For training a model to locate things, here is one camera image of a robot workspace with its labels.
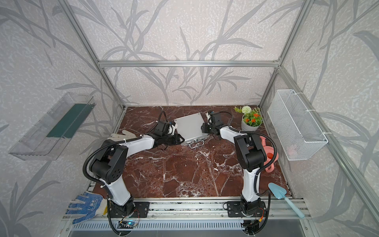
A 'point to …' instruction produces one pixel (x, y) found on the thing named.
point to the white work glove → (125, 135)
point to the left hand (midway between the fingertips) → (183, 140)
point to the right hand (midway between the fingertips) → (203, 126)
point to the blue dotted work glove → (88, 206)
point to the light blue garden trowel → (280, 193)
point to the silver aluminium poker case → (189, 130)
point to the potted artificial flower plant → (251, 119)
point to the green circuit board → (126, 224)
